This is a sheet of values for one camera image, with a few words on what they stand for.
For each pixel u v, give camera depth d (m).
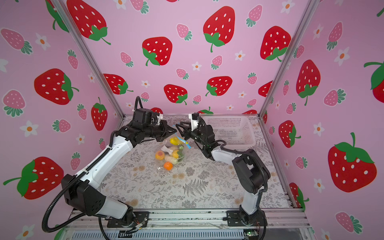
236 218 0.74
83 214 0.46
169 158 0.90
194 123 0.73
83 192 0.40
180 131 0.78
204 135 0.67
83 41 0.80
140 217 0.76
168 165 0.88
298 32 0.77
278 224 0.73
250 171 0.49
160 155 0.91
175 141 0.82
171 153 0.86
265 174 0.49
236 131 1.11
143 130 0.59
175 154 0.86
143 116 0.58
